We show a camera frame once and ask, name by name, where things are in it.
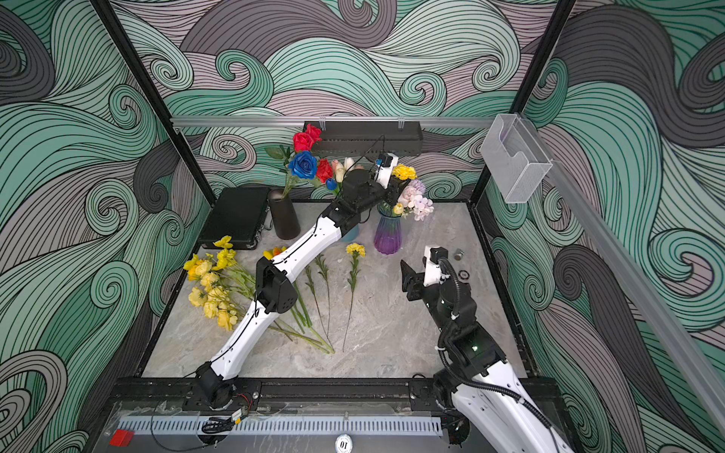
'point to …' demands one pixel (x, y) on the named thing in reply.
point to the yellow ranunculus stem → (226, 261)
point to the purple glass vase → (388, 233)
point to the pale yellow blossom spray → (200, 269)
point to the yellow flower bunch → (229, 298)
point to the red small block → (122, 438)
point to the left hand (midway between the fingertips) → (409, 171)
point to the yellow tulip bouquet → (340, 170)
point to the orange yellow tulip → (276, 251)
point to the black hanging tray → (368, 139)
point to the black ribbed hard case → (239, 213)
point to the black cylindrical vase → (283, 214)
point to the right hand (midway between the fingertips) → (409, 261)
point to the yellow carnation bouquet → (413, 201)
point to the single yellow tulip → (307, 318)
